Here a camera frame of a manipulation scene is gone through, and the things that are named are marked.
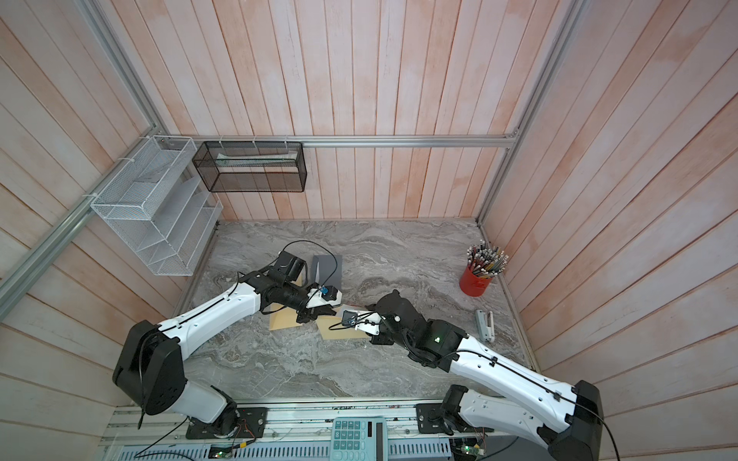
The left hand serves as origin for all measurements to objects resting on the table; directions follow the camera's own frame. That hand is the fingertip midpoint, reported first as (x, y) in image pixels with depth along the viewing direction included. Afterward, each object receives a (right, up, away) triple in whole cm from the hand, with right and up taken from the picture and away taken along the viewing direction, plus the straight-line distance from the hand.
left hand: (332, 313), depth 80 cm
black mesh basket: (-32, +49, +24) cm, 64 cm away
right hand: (+11, +3, -5) cm, 12 cm away
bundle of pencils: (+46, +14, +6) cm, 49 cm away
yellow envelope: (-1, -1, -6) cm, 6 cm away
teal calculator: (+8, -29, -10) cm, 32 cm away
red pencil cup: (+45, +7, +11) cm, 46 cm away
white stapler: (+47, -6, +8) cm, 49 cm away
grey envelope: (-6, +12, +24) cm, 27 cm away
